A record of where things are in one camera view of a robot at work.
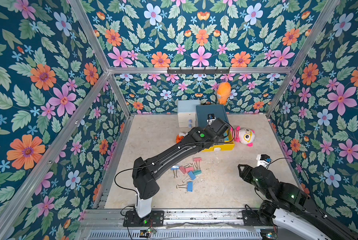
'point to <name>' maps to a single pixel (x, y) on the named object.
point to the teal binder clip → (197, 172)
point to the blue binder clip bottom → (189, 186)
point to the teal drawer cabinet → (202, 111)
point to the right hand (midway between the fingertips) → (240, 167)
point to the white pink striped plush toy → (244, 135)
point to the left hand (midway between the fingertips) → (222, 136)
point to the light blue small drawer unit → (187, 109)
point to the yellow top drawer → (229, 146)
